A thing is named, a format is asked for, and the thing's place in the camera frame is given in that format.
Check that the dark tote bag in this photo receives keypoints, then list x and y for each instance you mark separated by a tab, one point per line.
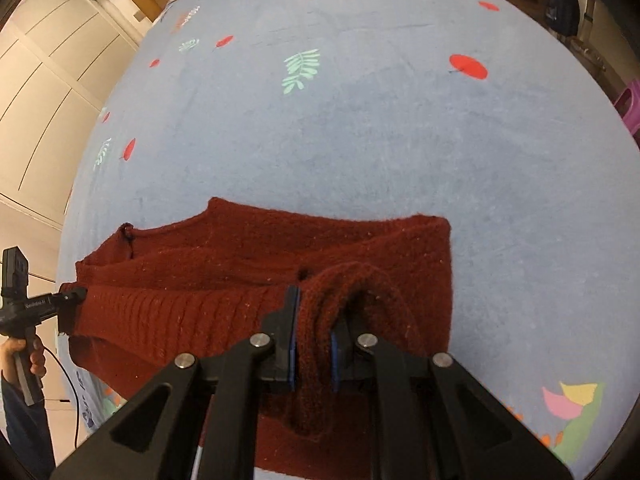
564	5

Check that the white wardrobe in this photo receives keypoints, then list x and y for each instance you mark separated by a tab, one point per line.
40	110

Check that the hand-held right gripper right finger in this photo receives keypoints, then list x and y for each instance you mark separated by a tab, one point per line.
334	360

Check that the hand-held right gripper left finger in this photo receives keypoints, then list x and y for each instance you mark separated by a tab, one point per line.
292	345

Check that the blue printed blanket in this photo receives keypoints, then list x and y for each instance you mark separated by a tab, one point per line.
400	160

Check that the dark red knitted sweater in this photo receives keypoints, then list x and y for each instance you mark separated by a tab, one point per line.
200	280

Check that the purple plastic stool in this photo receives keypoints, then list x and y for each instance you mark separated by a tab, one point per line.
630	107

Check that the wall socket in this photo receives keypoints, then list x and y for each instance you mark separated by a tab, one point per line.
139	15

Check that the person's left forearm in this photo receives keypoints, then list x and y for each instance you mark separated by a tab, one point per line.
25	425

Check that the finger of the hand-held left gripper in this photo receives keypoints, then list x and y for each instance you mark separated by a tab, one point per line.
72	297

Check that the person's left hand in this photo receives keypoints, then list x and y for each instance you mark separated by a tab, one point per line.
37	357

